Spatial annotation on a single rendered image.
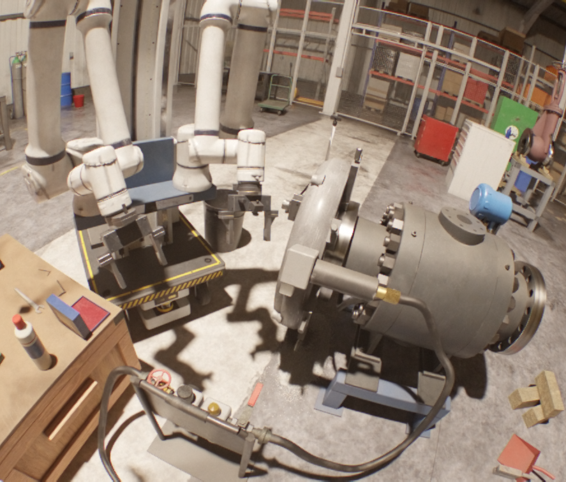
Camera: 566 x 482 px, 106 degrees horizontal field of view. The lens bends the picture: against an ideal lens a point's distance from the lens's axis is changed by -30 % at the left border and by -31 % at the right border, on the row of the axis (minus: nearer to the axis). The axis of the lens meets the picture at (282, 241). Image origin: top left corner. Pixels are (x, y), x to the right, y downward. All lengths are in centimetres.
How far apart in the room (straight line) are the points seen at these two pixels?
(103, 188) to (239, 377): 110
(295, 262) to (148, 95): 98
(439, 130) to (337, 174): 542
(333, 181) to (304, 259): 32
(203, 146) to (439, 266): 90
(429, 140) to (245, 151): 568
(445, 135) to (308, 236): 568
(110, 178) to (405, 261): 93
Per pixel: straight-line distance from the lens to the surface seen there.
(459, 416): 185
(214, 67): 108
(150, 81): 143
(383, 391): 137
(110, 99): 95
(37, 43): 101
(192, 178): 136
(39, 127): 107
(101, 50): 99
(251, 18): 119
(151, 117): 146
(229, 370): 155
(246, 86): 124
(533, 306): 142
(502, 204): 149
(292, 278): 89
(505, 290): 125
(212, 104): 105
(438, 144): 648
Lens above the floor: 133
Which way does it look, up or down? 34 degrees down
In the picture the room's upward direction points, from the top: 11 degrees clockwise
